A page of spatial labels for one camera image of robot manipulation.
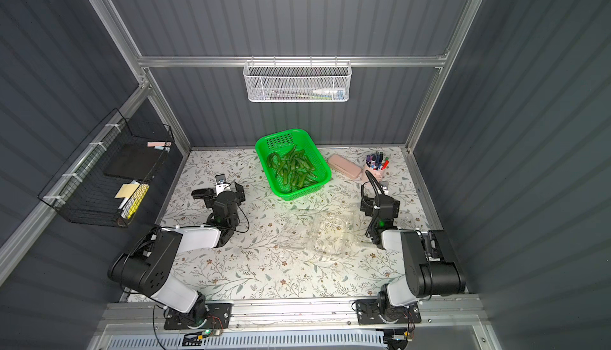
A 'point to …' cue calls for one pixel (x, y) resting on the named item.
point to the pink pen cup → (376, 164)
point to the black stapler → (203, 193)
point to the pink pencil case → (344, 165)
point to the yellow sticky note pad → (126, 190)
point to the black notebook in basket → (134, 161)
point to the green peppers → (295, 167)
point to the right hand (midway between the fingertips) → (384, 197)
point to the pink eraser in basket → (151, 144)
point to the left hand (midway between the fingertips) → (222, 186)
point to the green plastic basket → (282, 142)
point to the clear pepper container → (323, 232)
